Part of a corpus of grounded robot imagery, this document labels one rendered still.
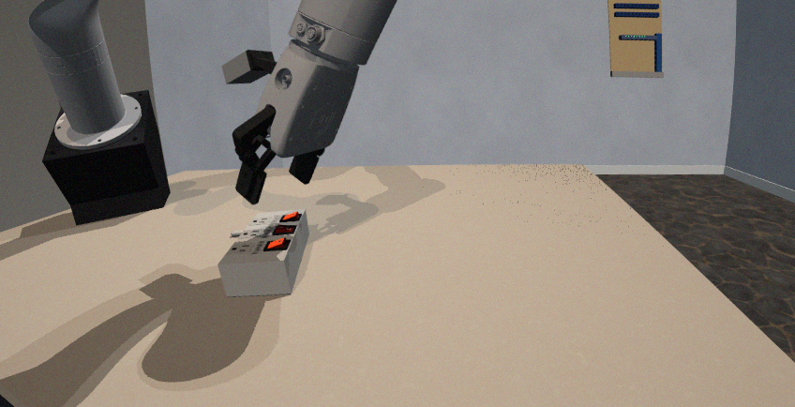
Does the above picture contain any grey power strip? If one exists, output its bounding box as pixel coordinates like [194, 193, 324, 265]
[217, 209, 309, 297]

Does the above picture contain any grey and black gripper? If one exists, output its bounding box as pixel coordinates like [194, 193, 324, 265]
[232, 39, 359, 204]

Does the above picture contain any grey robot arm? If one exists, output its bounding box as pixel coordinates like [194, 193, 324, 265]
[28, 0, 397, 150]

